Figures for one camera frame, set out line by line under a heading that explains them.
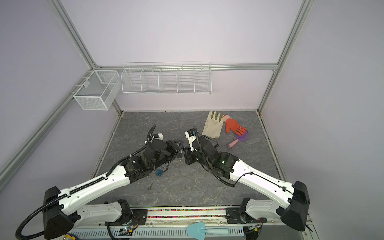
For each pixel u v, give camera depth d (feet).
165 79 3.31
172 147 2.05
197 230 2.30
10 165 1.68
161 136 2.25
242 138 3.44
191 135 2.00
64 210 1.30
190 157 2.03
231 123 3.67
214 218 2.43
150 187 2.73
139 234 2.32
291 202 1.28
